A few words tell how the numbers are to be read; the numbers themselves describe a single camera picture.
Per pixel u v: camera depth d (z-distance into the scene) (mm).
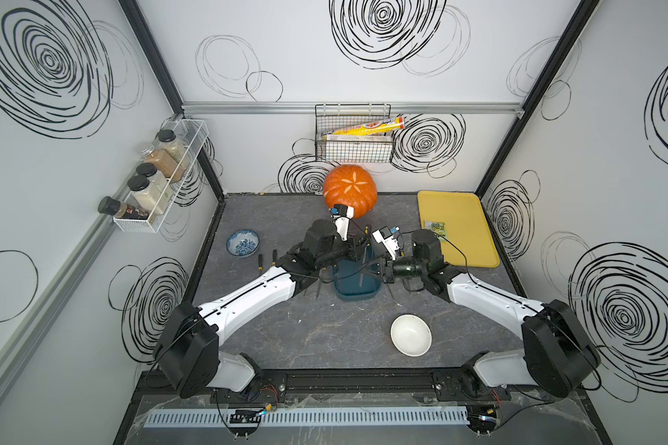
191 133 970
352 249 672
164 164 723
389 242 723
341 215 669
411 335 825
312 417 963
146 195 649
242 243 1020
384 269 702
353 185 1051
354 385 752
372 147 867
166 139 736
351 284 858
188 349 408
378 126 867
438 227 1077
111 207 598
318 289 929
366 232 753
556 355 422
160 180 693
